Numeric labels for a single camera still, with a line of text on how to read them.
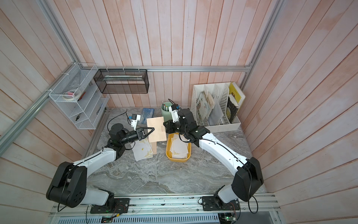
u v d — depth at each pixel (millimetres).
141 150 945
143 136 732
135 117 732
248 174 407
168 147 929
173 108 677
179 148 970
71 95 692
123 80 1040
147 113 1147
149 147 952
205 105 955
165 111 1001
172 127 672
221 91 1060
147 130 763
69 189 423
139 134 701
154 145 962
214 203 662
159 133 764
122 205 730
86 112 784
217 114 962
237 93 928
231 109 962
